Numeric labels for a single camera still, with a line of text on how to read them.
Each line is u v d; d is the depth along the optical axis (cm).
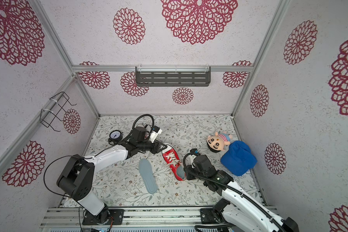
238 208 49
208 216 74
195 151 70
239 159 92
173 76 93
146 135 76
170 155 83
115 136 104
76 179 46
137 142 69
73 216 75
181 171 86
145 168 92
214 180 54
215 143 94
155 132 78
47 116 72
